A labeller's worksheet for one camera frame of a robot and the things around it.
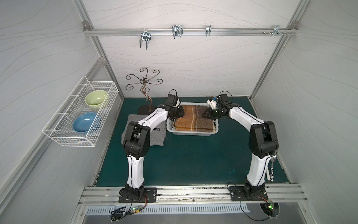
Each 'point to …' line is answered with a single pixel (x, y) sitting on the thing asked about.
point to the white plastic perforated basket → (170, 123)
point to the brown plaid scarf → (193, 121)
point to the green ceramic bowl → (94, 99)
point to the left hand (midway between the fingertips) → (184, 112)
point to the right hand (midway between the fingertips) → (204, 114)
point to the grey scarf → (157, 135)
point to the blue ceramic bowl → (86, 122)
